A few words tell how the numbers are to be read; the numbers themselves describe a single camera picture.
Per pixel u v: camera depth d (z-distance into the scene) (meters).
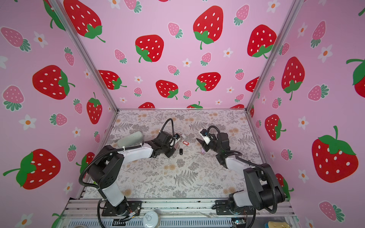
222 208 0.73
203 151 0.95
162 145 0.74
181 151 0.95
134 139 0.99
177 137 0.84
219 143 0.67
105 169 0.48
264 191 0.43
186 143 1.01
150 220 0.66
